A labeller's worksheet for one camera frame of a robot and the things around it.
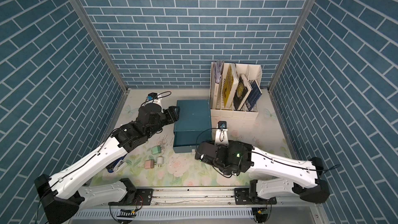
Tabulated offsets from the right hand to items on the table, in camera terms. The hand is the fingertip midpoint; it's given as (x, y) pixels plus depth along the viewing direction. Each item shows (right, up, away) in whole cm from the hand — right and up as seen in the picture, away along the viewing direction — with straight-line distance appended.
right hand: (214, 145), depth 68 cm
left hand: (-15, +15, +3) cm, 22 cm away
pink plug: (-34, -14, +15) cm, 40 cm away
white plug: (-29, -13, +15) cm, 35 cm away
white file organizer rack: (+27, +39, +34) cm, 58 cm away
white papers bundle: (+4, +41, +25) cm, 48 cm away
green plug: (-32, -8, +20) cm, 39 cm away
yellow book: (+11, +34, +31) cm, 47 cm away
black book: (+20, +27, +31) cm, 46 cm away
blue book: (+29, +23, +34) cm, 50 cm away
